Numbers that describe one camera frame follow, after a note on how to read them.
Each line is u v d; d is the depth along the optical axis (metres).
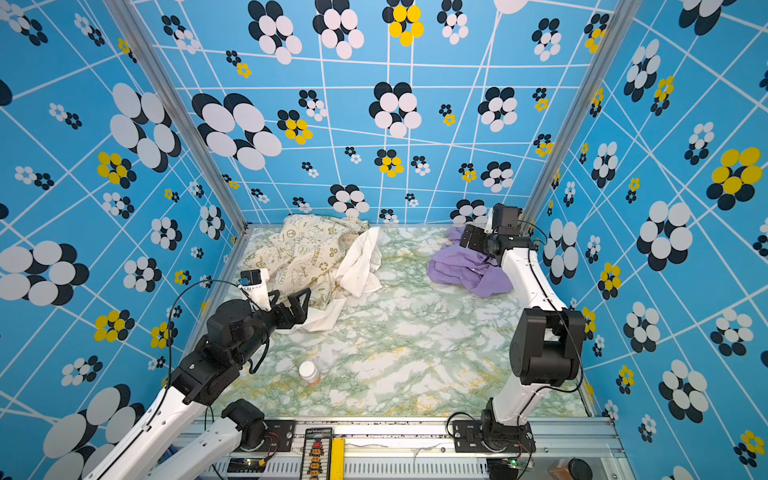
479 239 0.81
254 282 0.59
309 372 0.77
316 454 0.71
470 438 0.72
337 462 0.70
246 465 0.72
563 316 0.46
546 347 0.47
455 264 1.04
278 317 0.61
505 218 0.69
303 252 0.94
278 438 0.73
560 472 0.68
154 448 0.43
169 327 0.87
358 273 0.99
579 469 0.62
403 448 0.73
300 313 0.63
